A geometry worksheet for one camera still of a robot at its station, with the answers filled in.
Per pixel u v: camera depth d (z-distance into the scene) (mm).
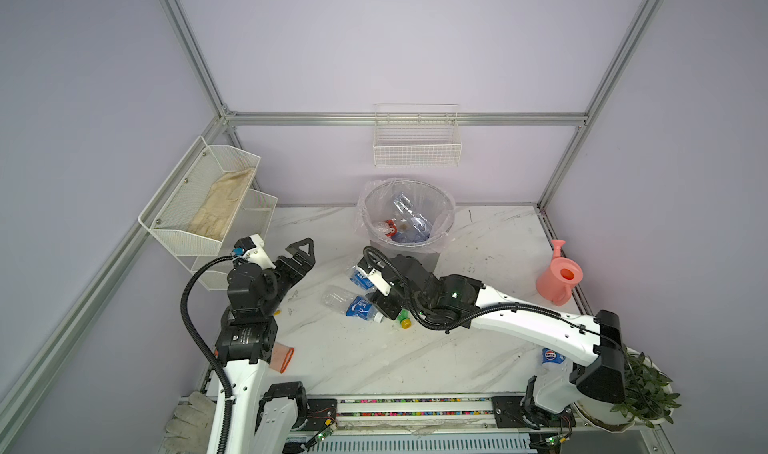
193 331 475
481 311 448
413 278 493
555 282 875
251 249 594
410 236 922
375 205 882
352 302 868
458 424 731
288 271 603
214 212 782
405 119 924
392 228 943
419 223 924
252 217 1191
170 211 678
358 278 648
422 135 956
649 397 616
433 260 932
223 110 904
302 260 606
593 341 413
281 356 822
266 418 577
